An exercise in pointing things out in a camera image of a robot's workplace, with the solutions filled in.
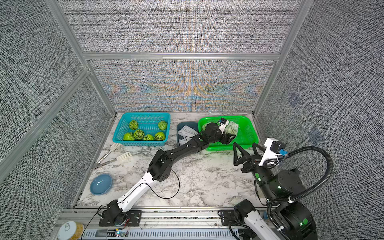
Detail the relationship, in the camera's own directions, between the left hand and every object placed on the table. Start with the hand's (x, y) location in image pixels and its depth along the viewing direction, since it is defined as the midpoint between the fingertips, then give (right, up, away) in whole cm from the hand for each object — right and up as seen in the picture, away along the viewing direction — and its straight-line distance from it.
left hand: (235, 133), depth 91 cm
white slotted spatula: (-70, -15, +1) cm, 72 cm away
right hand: (-7, -2, -38) cm, 39 cm away
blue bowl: (-77, -28, -8) cm, 83 cm away
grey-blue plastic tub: (-26, +5, +14) cm, 30 cm away
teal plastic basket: (-64, +2, +19) cm, 66 cm away
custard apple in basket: (-48, +5, +15) cm, 50 cm away
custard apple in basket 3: (-68, -3, +6) cm, 69 cm away
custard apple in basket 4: (-48, -2, +6) cm, 48 cm away
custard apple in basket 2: (-62, -1, +9) cm, 63 cm away
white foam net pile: (-30, 0, +9) cm, 31 cm away
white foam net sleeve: (-3, +3, -1) cm, 4 cm away
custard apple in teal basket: (-68, +5, +15) cm, 70 cm away
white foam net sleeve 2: (-18, +4, +12) cm, 22 cm away
